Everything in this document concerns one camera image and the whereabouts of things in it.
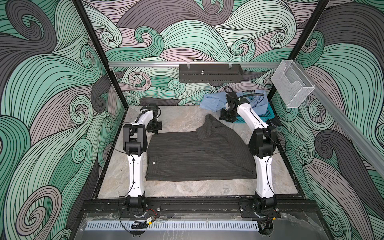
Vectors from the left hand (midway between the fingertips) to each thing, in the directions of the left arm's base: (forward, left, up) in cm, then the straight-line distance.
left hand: (156, 130), depth 104 cm
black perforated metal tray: (+24, -37, +32) cm, 54 cm away
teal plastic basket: (+11, -81, +6) cm, 82 cm away
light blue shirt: (+24, -76, +9) cm, 80 cm away
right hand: (+5, -46, +10) cm, 48 cm away
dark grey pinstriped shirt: (-15, -41, -1) cm, 44 cm away
